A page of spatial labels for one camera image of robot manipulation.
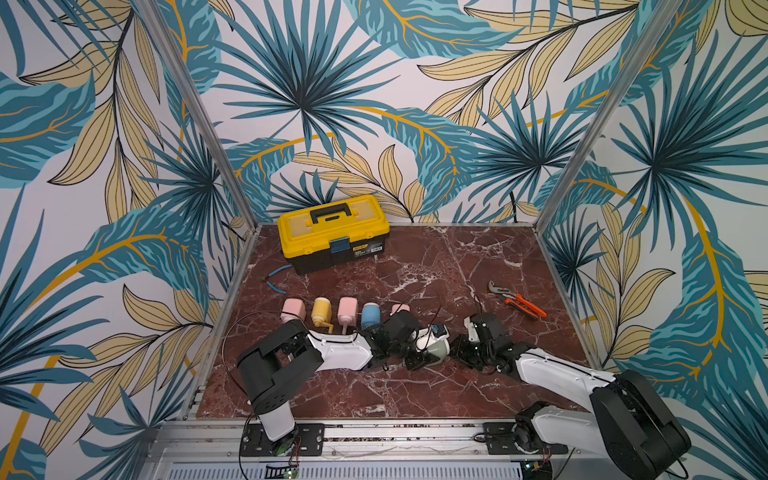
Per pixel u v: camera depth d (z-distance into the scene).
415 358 0.75
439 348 0.80
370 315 0.86
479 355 0.74
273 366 0.47
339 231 0.96
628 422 0.42
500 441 0.73
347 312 0.88
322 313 0.88
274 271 1.05
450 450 0.73
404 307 0.95
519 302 0.98
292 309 0.89
